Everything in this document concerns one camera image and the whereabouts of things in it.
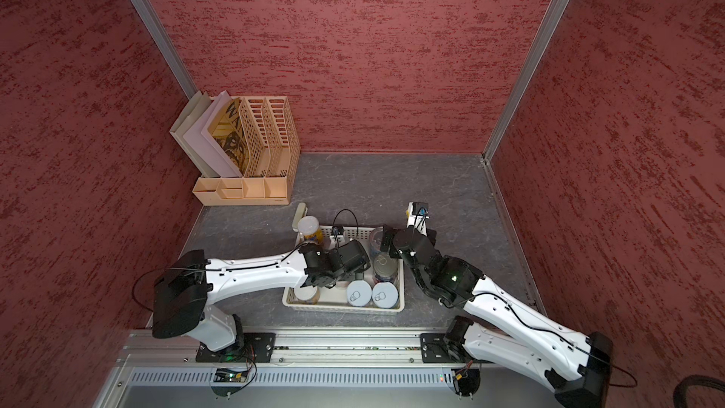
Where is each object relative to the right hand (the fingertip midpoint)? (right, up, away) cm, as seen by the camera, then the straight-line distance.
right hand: (398, 233), depth 74 cm
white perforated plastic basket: (-19, -21, +9) cm, 30 cm away
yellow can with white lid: (-26, 0, +8) cm, 27 cm away
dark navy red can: (-3, -11, +5) cm, 12 cm away
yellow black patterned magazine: (-59, +32, +25) cm, 72 cm away
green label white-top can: (-3, -18, +3) cm, 18 cm away
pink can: (-11, -17, +3) cm, 21 cm away
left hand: (-15, -12, +7) cm, 21 cm away
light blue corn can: (-6, 0, -8) cm, 10 cm away
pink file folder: (-62, +26, +16) cm, 69 cm away
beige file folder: (-68, +37, +18) cm, 79 cm away
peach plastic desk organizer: (-52, +27, +47) cm, 75 cm away
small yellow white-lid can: (-26, -18, +2) cm, 31 cm away
